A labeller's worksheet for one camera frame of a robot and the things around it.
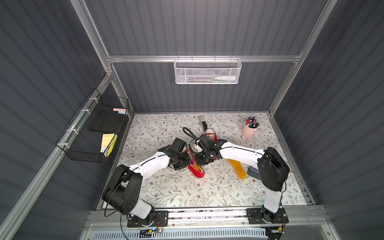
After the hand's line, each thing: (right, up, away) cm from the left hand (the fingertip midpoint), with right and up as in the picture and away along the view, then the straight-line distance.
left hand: (190, 162), depth 87 cm
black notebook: (-42, +24, -12) cm, 50 cm away
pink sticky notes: (-39, +30, -3) cm, 50 cm away
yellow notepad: (-34, +15, -24) cm, 44 cm away
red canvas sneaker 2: (+14, +16, +15) cm, 26 cm away
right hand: (+5, 0, 0) cm, 5 cm away
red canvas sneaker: (+1, -4, -1) cm, 4 cm away
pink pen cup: (+39, +17, +13) cm, 44 cm away
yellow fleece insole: (+30, -5, +1) cm, 30 cm away
